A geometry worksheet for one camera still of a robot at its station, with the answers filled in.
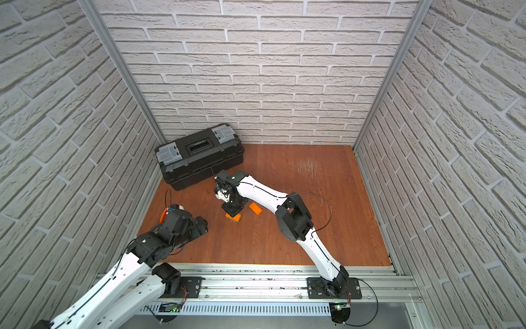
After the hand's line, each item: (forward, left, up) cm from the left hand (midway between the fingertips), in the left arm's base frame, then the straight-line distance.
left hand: (202, 223), depth 79 cm
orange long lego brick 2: (+12, -20, -9) cm, 25 cm away
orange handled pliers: (+8, +22, -10) cm, 25 cm away
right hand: (+9, -12, -6) cm, 16 cm away
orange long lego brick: (+5, -12, -6) cm, 15 cm away
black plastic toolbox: (+31, +8, +6) cm, 33 cm away
